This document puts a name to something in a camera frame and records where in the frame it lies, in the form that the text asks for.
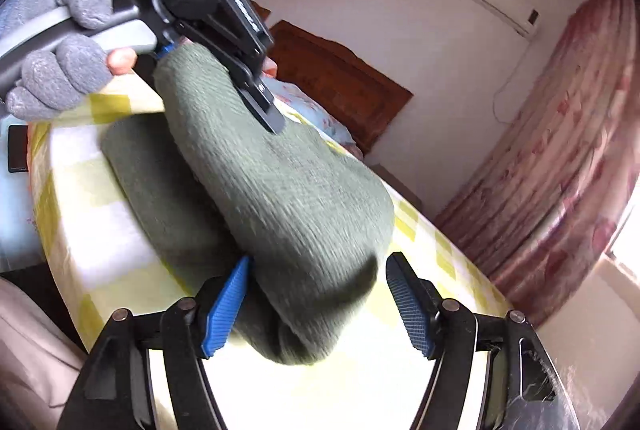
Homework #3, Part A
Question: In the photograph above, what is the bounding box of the pink floral curtain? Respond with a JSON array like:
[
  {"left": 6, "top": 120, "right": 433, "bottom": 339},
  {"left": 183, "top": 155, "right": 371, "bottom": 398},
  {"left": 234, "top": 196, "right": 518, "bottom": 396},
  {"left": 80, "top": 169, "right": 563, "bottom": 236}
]
[{"left": 436, "top": 0, "right": 639, "bottom": 325}]

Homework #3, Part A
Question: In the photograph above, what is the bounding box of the black phone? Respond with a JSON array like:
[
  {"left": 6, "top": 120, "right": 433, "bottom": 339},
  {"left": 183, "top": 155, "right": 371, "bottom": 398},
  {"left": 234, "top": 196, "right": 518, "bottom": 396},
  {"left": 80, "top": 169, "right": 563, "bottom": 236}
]
[{"left": 8, "top": 125, "right": 28, "bottom": 173}]

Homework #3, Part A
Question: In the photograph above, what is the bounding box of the yellow checked bed sheet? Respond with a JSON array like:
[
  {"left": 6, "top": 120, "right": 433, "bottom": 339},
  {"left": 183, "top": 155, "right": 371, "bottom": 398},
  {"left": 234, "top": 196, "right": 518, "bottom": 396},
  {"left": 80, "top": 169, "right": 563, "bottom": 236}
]
[{"left": 26, "top": 73, "right": 513, "bottom": 356}]

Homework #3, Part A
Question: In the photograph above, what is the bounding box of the white wall air conditioner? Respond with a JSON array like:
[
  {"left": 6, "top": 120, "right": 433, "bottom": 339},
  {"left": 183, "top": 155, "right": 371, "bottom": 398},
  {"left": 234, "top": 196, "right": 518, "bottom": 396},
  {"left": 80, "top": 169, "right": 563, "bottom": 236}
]
[{"left": 450, "top": 0, "right": 542, "bottom": 42}]

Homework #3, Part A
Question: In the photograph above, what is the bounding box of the grey gloved left hand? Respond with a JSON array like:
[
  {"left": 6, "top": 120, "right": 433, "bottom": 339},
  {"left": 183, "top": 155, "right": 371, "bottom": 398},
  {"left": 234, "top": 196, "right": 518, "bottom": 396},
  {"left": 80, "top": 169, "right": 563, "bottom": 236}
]
[{"left": 0, "top": 0, "right": 138, "bottom": 124}]

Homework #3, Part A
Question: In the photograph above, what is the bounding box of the green knitted small garment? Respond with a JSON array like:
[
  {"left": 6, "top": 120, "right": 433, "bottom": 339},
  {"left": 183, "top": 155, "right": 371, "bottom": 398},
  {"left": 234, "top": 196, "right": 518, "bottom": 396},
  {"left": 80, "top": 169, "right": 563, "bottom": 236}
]
[{"left": 101, "top": 44, "right": 394, "bottom": 365}]

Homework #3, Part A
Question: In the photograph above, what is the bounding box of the beige trouser leg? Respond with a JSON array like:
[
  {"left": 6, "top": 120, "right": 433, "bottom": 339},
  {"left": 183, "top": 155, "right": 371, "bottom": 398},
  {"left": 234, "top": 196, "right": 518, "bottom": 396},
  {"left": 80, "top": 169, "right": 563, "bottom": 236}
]
[{"left": 1, "top": 280, "right": 86, "bottom": 429}]

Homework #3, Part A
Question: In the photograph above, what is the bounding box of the light blue floral quilt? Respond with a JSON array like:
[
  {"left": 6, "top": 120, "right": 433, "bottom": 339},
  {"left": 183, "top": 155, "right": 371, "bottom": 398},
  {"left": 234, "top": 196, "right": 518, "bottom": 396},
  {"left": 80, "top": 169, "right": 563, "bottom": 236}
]
[{"left": 262, "top": 76, "right": 356, "bottom": 145}]

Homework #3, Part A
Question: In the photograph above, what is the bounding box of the air conditioner power cable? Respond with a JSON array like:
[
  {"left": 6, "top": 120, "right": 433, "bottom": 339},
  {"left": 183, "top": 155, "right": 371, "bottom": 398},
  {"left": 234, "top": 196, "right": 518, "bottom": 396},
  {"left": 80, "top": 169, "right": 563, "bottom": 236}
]
[{"left": 491, "top": 38, "right": 535, "bottom": 125}]

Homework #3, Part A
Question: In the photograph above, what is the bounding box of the brown wooden headboard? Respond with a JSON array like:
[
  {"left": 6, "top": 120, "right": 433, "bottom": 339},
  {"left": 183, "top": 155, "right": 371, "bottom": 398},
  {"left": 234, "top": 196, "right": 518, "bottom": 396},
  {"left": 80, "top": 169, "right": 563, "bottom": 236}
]
[{"left": 270, "top": 20, "right": 412, "bottom": 154}]

